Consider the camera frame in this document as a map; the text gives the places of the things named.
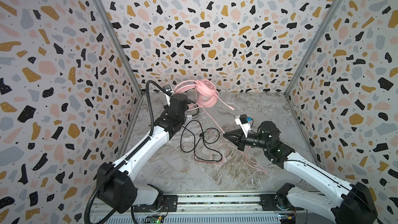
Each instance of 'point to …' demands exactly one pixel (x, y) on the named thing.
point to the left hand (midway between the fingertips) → (176, 94)
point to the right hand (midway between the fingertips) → (223, 134)
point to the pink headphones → (207, 93)
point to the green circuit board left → (152, 220)
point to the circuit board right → (287, 216)
